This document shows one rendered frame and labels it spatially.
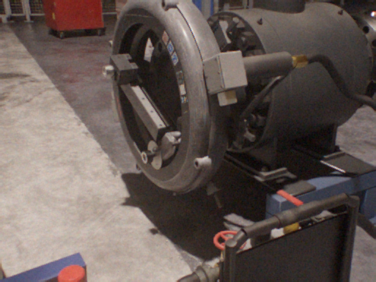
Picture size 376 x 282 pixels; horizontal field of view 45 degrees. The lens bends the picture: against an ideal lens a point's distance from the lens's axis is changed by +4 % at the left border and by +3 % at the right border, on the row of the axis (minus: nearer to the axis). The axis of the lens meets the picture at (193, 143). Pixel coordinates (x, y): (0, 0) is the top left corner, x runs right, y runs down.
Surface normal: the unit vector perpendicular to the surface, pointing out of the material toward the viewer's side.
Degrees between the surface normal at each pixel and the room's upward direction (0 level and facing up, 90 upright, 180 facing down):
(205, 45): 53
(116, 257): 0
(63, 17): 90
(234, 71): 67
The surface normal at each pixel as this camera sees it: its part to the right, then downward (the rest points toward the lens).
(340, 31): 0.38, -0.41
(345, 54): 0.47, -0.11
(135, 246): 0.00, -0.93
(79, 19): 0.58, 0.30
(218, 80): -0.85, 0.20
